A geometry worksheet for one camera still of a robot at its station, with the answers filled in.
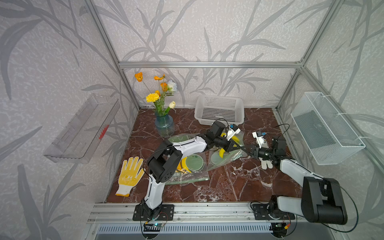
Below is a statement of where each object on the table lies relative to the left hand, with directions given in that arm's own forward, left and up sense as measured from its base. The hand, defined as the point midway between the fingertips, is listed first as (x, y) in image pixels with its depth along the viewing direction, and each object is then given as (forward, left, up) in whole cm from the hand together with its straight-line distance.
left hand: (239, 148), depth 82 cm
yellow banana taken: (+2, +9, -10) cm, 13 cm away
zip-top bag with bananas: (+1, +11, -13) cm, 17 cm away
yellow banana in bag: (+11, -2, -9) cm, 15 cm away
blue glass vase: (+19, +45, -4) cm, 49 cm away
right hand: (+1, -2, -2) cm, 3 cm away
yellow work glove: (-11, +62, -14) cm, 65 cm away
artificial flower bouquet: (+25, +47, +6) cm, 54 cm away
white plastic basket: (+43, +14, -13) cm, 47 cm away
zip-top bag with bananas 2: (-5, +26, -13) cm, 29 cm away
